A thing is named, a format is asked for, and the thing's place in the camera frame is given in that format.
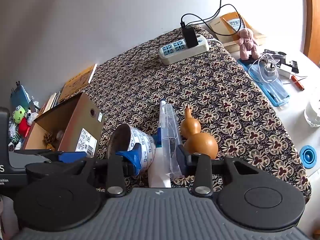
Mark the white power strip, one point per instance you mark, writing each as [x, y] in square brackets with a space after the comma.
[175, 51]

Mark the clear glass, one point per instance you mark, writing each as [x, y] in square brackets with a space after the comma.
[312, 112]

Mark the white bottle with blue cap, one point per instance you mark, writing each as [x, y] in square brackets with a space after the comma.
[158, 172]

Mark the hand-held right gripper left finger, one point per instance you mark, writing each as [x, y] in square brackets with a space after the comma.
[132, 158]

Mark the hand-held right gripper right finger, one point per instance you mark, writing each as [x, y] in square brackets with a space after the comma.
[182, 156]

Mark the blue clipboard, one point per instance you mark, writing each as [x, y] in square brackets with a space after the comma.
[21, 95]

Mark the brown cardboard box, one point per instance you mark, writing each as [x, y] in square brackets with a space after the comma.
[75, 120]

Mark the blue patterned paper cup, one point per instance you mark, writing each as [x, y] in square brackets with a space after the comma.
[142, 146]

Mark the green frog plush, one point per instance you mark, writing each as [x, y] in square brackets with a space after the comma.
[19, 113]

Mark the blue plastic pouch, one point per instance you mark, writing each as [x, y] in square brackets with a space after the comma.
[277, 90]

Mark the clear plastic case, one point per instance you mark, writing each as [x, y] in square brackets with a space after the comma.
[171, 135]

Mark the wooden door frame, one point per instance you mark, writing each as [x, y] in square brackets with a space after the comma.
[313, 17]

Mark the row of thin books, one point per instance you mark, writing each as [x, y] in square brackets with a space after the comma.
[51, 102]

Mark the pine cone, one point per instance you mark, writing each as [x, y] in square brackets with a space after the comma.
[49, 139]

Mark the black device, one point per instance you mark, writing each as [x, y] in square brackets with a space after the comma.
[291, 63]

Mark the pink plush bear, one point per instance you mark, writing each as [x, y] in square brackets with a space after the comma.
[247, 43]

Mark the blue round plastic cap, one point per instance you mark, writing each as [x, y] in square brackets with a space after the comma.
[308, 156]

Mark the brown gourd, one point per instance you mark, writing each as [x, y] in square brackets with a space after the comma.
[198, 141]

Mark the white plush toy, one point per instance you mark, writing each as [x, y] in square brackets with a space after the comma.
[32, 116]

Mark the floral tablecloth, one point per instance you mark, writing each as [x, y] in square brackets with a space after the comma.
[220, 92]

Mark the white adapter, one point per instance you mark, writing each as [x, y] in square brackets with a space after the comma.
[285, 70]

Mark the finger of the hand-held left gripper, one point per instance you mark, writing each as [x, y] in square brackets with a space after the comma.
[71, 156]

